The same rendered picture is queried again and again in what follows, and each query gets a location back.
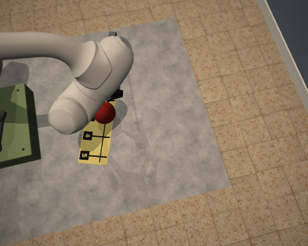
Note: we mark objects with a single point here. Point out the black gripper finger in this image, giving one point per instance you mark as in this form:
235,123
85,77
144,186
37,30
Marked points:
116,95

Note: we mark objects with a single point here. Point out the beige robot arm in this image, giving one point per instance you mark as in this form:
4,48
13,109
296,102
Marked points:
99,69

